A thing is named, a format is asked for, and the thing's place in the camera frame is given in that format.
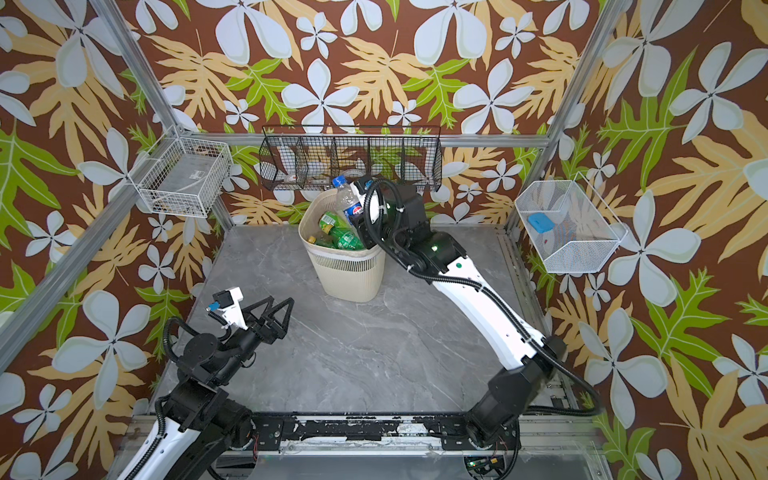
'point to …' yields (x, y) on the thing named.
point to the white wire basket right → (571, 228)
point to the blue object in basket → (541, 222)
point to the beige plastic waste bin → (349, 275)
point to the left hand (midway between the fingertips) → (280, 298)
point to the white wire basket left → (181, 176)
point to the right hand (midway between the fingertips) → (354, 211)
